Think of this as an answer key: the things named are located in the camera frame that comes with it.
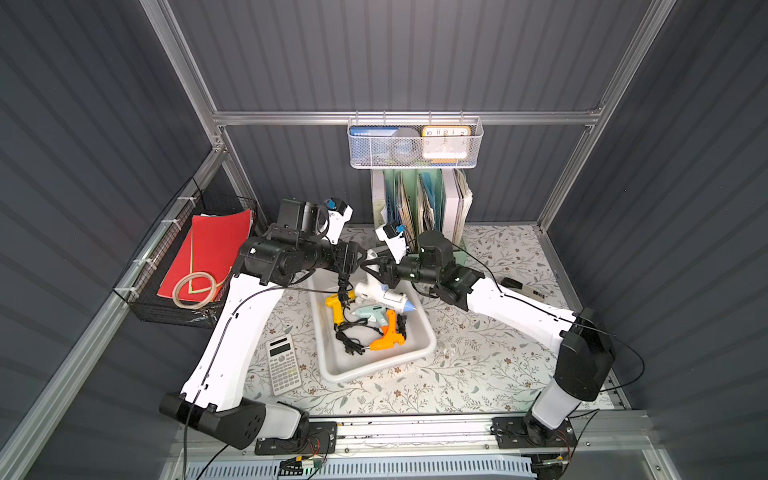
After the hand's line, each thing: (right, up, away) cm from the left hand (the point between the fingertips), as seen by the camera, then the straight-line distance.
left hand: (350, 249), depth 67 cm
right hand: (+5, -2, +5) cm, 7 cm away
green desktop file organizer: (+20, +17, +32) cm, 41 cm away
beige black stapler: (+52, -13, +29) cm, 61 cm away
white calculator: (-22, -33, +17) cm, 43 cm away
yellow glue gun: (-8, -19, +27) cm, 34 cm away
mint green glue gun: (+4, -20, +26) cm, 33 cm away
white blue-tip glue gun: (+5, -10, +6) cm, 13 cm away
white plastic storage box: (-6, -33, +17) cm, 38 cm away
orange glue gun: (+9, -24, +18) cm, 32 cm away
